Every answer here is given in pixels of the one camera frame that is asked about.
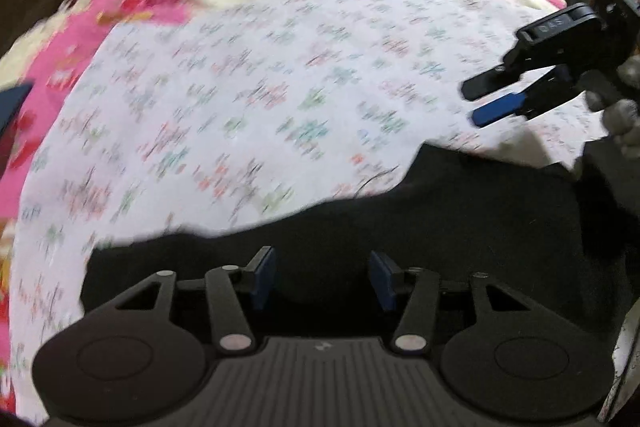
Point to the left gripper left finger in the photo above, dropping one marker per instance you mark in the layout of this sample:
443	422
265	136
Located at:
143	313

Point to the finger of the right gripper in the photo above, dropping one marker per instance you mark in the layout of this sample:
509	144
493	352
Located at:
550	91
497	79

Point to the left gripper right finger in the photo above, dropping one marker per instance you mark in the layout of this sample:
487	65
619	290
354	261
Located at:
502	318

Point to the black pants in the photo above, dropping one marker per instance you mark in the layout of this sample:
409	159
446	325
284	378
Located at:
571	243

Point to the floral pink white bedsheet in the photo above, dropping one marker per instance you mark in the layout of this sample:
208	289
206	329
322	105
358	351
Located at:
153	115

